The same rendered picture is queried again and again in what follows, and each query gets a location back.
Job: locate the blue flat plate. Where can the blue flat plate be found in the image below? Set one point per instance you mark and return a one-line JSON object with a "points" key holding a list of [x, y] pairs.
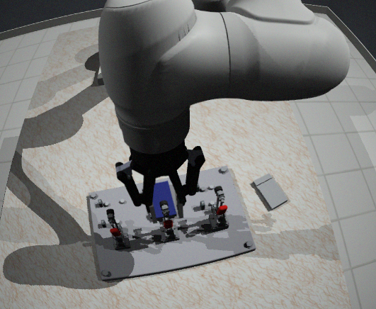
{"points": [[162, 192]]}

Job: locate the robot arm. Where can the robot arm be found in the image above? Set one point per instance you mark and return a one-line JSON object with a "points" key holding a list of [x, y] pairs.
{"points": [[159, 57]]}

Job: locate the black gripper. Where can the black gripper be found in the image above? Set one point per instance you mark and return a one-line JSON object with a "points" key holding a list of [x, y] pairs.
{"points": [[171, 161]]}

